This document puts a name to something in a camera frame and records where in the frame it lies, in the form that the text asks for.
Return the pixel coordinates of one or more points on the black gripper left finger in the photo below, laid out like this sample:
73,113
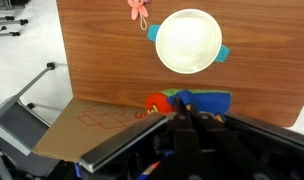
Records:
132,143

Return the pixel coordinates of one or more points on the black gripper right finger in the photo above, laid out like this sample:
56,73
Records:
252,146

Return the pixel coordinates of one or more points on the colourful patterned cube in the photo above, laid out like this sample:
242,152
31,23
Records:
212,101

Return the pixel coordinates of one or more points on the brown cardboard sheet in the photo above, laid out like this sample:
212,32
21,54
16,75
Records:
78,133

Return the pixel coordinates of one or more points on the cream bowl teal rim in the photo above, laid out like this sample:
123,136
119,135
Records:
188,41

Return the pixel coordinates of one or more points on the grey metal stand base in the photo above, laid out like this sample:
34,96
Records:
15,126

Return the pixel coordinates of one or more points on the pink plush toy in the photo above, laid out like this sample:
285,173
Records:
138,8

